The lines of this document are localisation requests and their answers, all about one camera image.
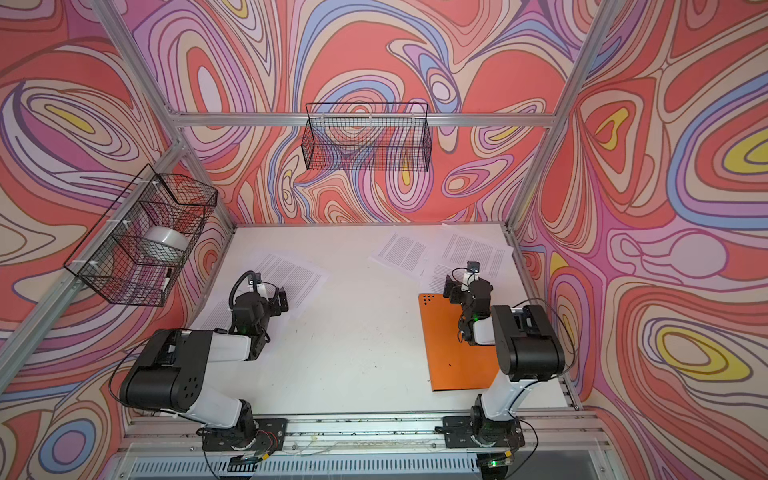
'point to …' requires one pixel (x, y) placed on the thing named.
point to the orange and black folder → (453, 364)
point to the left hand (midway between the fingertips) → (270, 287)
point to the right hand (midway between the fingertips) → (462, 281)
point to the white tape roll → (167, 236)
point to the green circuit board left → (241, 460)
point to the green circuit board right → (496, 462)
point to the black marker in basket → (167, 279)
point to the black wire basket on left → (139, 247)
